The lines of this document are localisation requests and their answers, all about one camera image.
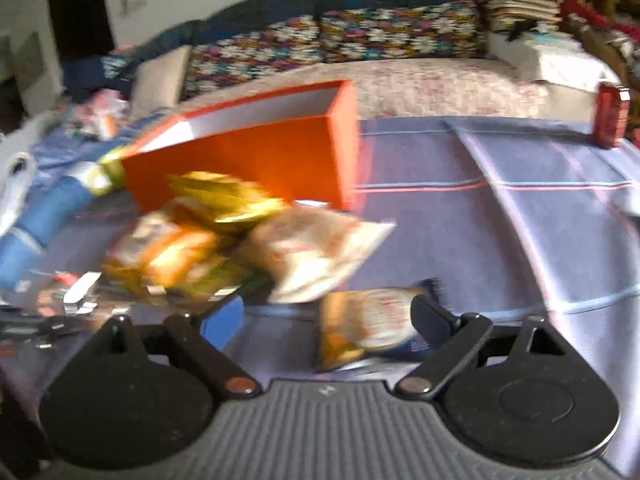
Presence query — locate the blue striped blanket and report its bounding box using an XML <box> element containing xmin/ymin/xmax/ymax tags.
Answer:
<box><xmin>1</xmin><ymin>112</ymin><xmax>163</xmax><ymax>290</ymax></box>

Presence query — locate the right floral cushion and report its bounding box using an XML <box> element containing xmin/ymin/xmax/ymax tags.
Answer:
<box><xmin>320</xmin><ymin>0</ymin><xmax>484</xmax><ymax>63</ymax></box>

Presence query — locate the red soda can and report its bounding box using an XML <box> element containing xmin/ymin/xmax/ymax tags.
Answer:
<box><xmin>591</xmin><ymin>81</ymin><xmax>631</xmax><ymax>148</ymax></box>

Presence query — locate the dark blue sofa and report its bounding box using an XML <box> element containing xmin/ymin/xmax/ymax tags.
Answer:
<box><xmin>62</xmin><ymin>0</ymin><xmax>471</xmax><ymax>103</ymax></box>

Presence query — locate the left floral cushion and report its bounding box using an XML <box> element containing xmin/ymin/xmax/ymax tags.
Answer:
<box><xmin>182</xmin><ymin>14</ymin><xmax>323</xmax><ymax>100</ymax></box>

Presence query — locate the gold crinkled snack bag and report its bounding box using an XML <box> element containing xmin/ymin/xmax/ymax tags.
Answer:
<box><xmin>166</xmin><ymin>171</ymin><xmax>290</xmax><ymax>233</ymax></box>

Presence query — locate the orange cardboard box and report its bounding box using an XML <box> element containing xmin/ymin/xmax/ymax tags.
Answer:
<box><xmin>122</xmin><ymin>80</ymin><xmax>361</xmax><ymax>211</ymax></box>

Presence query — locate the blue cookie snack bag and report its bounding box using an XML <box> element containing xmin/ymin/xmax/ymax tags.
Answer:
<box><xmin>318</xmin><ymin>287</ymin><xmax>450</xmax><ymax>370</ymax></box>

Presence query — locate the beige pillow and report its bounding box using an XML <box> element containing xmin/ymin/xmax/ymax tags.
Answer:
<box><xmin>129</xmin><ymin>46</ymin><xmax>192</xmax><ymax>117</ymax></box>

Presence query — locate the yellow bread snack pack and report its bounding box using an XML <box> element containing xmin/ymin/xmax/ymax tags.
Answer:
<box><xmin>103</xmin><ymin>208</ymin><xmax>221</xmax><ymax>296</ymax></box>

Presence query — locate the floral cushion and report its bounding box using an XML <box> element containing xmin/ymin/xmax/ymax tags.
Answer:
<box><xmin>182</xmin><ymin>14</ymin><xmax>323</xmax><ymax>100</ymax></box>
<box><xmin>320</xmin><ymin>0</ymin><xmax>484</xmax><ymax>63</ymax></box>

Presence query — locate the pink quilted sofa cover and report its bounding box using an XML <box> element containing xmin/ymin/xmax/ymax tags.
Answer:
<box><xmin>178</xmin><ymin>58</ymin><xmax>549</xmax><ymax>119</ymax></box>

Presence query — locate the white pastry snack bag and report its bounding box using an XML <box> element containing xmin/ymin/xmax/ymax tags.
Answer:
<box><xmin>239</xmin><ymin>205</ymin><xmax>396</xmax><ymax>304</ymax></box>

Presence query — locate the stack of books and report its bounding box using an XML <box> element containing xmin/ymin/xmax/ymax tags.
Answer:
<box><xmin>484</xmin><ymin>0</ymin><xmax>561</xmax><ymax>32</ymax></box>

